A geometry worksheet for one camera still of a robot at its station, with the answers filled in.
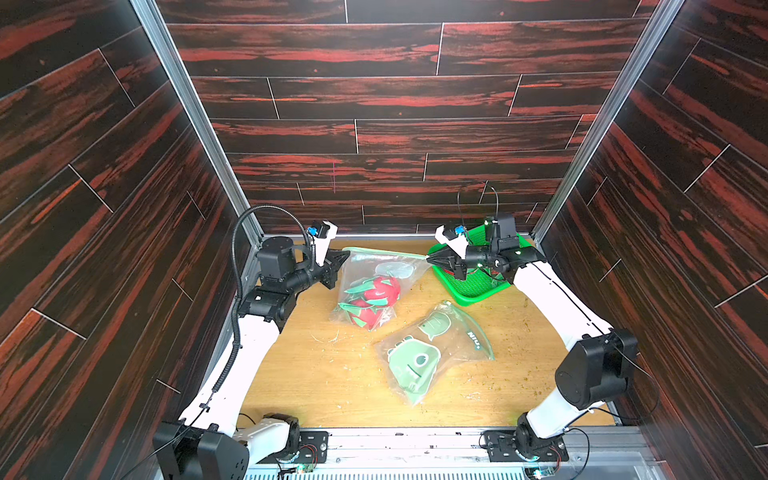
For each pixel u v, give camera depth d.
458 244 0.67
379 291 0.83
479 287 1.05
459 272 0.69
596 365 0.44
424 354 0.81
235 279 0.58
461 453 0.74
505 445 0.74
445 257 0.71
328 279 0.64
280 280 0.54
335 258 0.64
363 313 0.85
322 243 0.60
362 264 0.72
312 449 0.72
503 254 0.62
